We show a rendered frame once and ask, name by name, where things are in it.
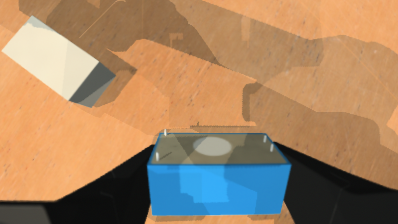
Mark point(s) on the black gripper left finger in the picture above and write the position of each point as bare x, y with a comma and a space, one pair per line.
120, 196

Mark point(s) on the blue rectangular module with black label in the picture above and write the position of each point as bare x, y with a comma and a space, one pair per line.
193, 174

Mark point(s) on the cream rectangular block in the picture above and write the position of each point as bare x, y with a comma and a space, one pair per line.
60, 64

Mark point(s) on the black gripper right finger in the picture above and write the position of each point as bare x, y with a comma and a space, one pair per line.
318, 193

